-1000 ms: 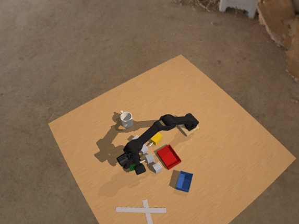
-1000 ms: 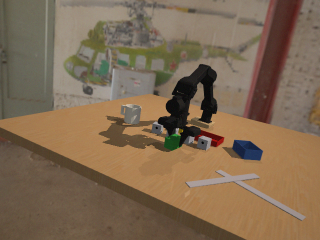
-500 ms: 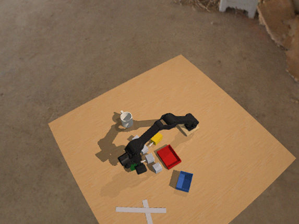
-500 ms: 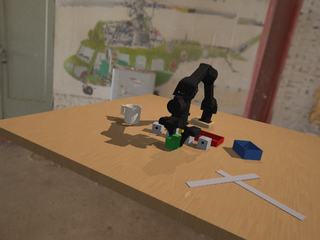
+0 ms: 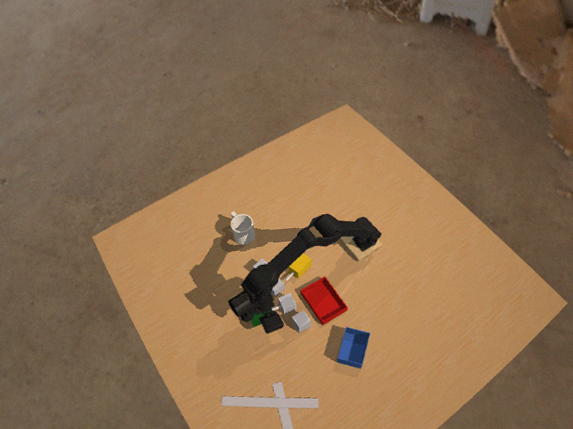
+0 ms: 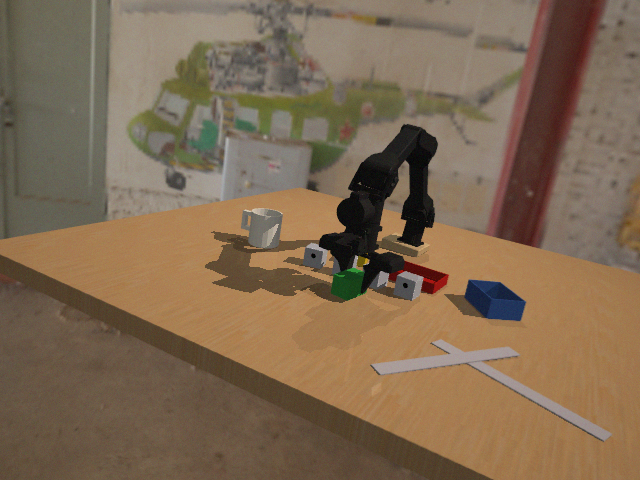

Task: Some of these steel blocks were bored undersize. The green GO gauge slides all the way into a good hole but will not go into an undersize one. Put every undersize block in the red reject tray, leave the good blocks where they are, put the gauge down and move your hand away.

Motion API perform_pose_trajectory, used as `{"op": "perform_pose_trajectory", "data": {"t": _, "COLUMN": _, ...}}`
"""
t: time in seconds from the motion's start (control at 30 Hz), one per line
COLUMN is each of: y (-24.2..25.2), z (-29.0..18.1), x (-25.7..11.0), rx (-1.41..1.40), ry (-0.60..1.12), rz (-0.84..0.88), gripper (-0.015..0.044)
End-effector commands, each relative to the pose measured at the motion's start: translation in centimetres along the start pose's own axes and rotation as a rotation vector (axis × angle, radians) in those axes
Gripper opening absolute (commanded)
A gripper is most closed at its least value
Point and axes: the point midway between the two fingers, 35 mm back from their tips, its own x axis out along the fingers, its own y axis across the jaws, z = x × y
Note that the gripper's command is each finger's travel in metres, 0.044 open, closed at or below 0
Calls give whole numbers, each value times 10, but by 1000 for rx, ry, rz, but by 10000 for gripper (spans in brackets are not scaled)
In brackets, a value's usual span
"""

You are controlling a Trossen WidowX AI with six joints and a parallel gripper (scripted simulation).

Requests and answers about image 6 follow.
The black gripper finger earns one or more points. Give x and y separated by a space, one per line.
345 264
369 276

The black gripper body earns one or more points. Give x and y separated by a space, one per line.
387 262

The grey flat bar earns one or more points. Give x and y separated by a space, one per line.
533 396
443 360

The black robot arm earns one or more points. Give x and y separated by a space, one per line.
380 172

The blue open-top tray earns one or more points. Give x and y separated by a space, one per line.
494 300

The red tray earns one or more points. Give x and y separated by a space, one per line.
432 281

